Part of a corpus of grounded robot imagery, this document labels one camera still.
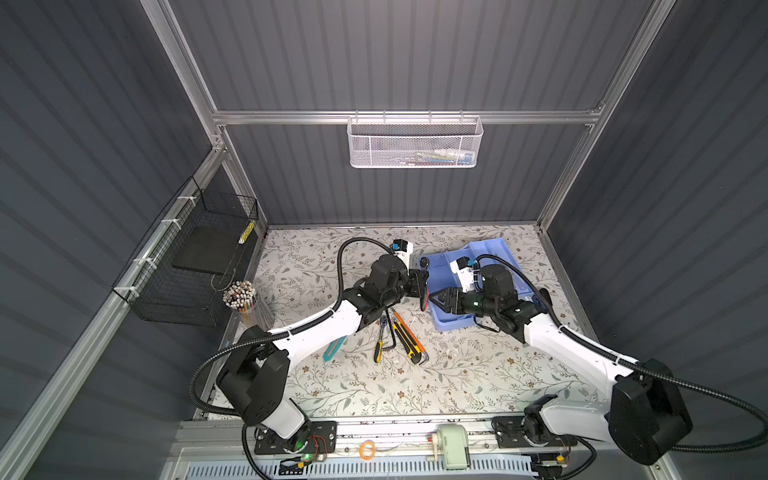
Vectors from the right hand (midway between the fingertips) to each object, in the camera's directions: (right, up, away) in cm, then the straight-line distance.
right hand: (437, 299), depth 80 cm
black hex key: (-12, -12, +11) cm, 20 cm away
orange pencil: (-7, -12, +11) cm, 18 cm away
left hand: (-2, +7, 0) cm, 8 cm away
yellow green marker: (-52, +18, +1) cm, 56 cm away
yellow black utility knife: (-6, -16, +6) cm, 18 cm away
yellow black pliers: (-16, -15, +8) cm, 23 cm away
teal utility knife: (-30, -16, +8) cm, 35 cm away
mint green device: (+2, -33, -13) cm, 35 cm away
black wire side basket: (-64, +8, -8) cm, 65 cm away
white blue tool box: (+5, +5, +21) cm, 22 cm away
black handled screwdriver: (-3, +10, 0) cm, 10 cm away
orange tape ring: (-20, -35, -8) cm, 41 cm away
